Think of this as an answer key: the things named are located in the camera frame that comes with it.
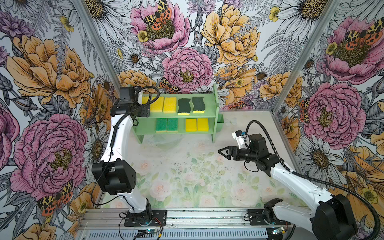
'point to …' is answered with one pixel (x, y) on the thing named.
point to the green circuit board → (150, 230)
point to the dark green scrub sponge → (198, 104)
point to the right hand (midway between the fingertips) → (223, 156)
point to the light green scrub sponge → (172, 124)
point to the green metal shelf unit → (146, 126)
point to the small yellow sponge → (191, 125)
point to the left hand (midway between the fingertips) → (140, 113)
